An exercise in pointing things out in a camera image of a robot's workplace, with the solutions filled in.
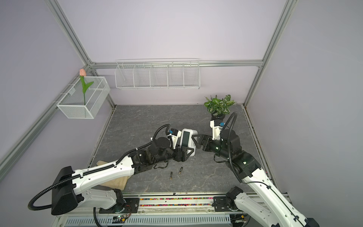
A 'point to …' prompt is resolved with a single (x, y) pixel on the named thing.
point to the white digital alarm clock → (187, 141)
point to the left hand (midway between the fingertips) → (189, 150)
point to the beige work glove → (119, 184)
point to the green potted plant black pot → (218, 108)
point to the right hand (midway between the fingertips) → (197, 137)
